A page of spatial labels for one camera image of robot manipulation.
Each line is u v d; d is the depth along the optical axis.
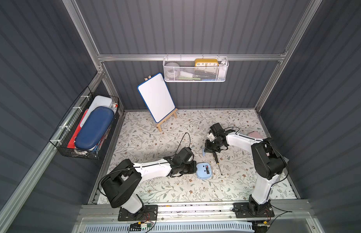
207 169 0.85
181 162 0.68
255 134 1.04
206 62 0.87
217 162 0.91
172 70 0.83
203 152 0.94
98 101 0.77
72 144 0.65
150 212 0.73
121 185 0.44
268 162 0.50
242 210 0.73
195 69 0.90
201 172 0.85
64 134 0.62
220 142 0.75
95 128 0.67
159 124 1.02
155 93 0.94
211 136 0.91
